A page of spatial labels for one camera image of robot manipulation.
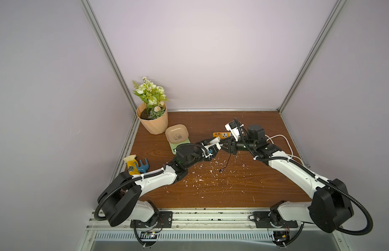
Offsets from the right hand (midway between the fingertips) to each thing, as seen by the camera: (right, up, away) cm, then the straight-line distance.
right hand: (218, 143), depth 74 cm
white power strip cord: (+49, -10, +21) cm, 54 cm away
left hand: (0, +1, 0) cm, 1 cm away
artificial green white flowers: (-37, +26, +18) cm, 49 cm away
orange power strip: (+6, +2, +27) cm, 28 cm away
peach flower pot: (-37, +12, +19) cm, 43 cm away
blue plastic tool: (-42, -16, +12) cm, 46 cm away
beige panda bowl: (-25, +3, +29) cm, 38 cm away
